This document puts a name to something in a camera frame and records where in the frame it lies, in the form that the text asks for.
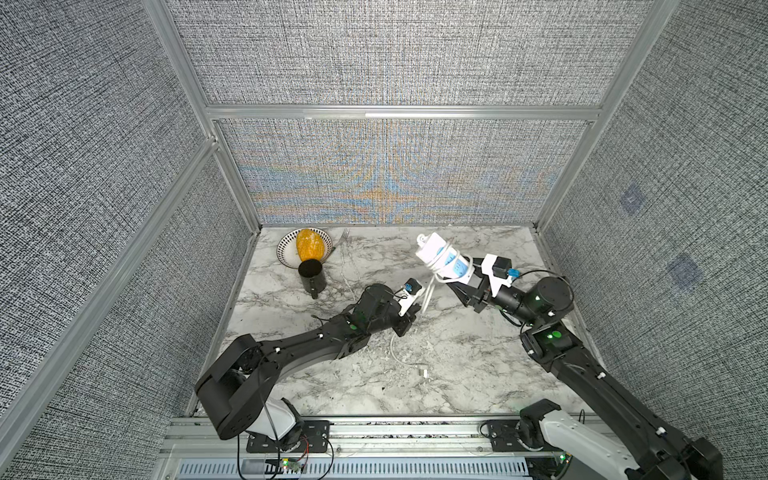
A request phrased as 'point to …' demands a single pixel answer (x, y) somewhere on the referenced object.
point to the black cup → (312, 276)
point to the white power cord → (425, 373)
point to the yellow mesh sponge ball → (309, 244)
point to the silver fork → (344, 236)
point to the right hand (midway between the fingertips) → (456, 261)
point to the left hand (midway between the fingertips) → (424, 305)
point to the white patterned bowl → (286, 250)
